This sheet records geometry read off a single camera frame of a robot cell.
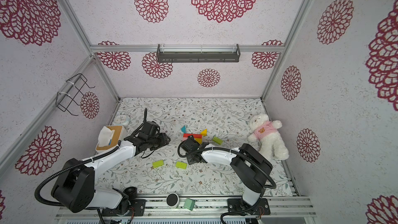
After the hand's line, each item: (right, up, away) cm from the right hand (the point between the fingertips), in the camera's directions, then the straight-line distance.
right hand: (190, 154), depth 90 cm
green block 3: (-5, -5, -2) cm, 8 cm away
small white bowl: (-48, +20, +16) cm, 55 cm away
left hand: (-13, +8, -2) cm, 16 cm away
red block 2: (+4, +9, +10) cm, 15 cm away
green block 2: (-18, -4, -2) cm, 19 cm away
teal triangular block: (-5, +14, +13) cm, 19 cm away
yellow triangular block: (+8, +11, +11) cm, 18 cm away
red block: (-3, +10, +11) cm, 15 cm away
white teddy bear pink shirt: (+44, +13, +2) cm, 46 cm away
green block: (+16, +7, +8) cm, 19 cm away
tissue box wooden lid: (-45, +9, +2) cm, 46 cm away
